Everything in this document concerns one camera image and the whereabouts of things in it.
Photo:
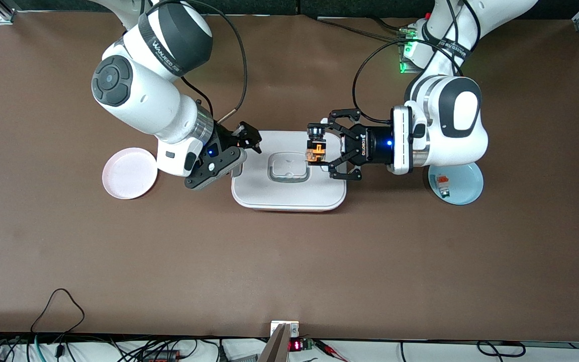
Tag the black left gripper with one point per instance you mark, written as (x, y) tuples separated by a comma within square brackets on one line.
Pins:
[(376, 144)]

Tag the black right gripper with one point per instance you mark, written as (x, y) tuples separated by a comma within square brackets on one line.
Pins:
[(222, 140)]

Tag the orange push-button switch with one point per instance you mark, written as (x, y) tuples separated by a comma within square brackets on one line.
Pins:
[(315, 151)]

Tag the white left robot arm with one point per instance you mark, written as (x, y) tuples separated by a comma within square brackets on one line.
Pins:
[(463, 110)]

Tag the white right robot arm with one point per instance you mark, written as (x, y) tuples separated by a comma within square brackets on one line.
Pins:
[(133, 95)]

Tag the white lidded pink box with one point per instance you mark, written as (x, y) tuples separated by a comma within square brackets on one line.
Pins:
[(279, 193)]

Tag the white orange small part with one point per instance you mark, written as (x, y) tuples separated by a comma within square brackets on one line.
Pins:
[(442, 183)]

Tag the pink plate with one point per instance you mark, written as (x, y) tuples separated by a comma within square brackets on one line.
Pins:
[(129, 173)]

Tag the light blue plate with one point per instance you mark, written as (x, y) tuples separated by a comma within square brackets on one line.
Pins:
[(468, 188)]

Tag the red clip leads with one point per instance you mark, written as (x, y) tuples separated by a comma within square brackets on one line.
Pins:
[(329, 348)]

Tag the red digit display module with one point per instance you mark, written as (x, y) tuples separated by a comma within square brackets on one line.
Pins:
[(295, 345)]

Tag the orange black connector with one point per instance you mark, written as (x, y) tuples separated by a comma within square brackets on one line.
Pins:
[(161, 357)]

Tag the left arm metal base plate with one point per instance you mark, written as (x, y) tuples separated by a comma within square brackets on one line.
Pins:
[(406, 69)]

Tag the white mount bracket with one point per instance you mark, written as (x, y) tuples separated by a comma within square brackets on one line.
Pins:
[(294, 329)]

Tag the aluminium camera mount beam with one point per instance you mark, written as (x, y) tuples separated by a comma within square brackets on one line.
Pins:
[(277, 349)]

